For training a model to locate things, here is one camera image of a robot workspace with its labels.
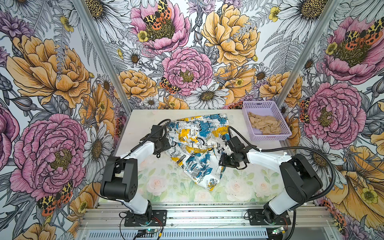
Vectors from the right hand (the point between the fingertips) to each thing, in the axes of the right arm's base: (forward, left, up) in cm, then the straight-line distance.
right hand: (222, 168), depth 89 cm
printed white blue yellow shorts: (+19, +14, -1) cm, 24 cm away
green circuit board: (-30, +40, -4) cm, 50 cm away
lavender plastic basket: (+50, -40, -1) cm, 64 cm away
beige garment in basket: (+31, -36, +1) cm, 47 cm away
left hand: (+11, +35, +3) cm, 37 cm away
